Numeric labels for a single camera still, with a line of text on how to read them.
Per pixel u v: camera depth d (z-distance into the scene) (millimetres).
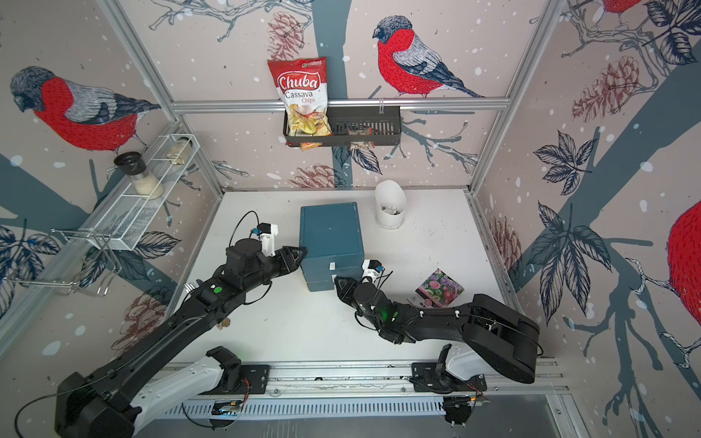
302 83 815
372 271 749
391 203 1069
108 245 629
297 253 767
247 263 570
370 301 600
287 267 658
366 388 727
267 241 688
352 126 1069
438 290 902
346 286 716
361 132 917
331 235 798
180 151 849
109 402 388
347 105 901
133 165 684
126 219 716
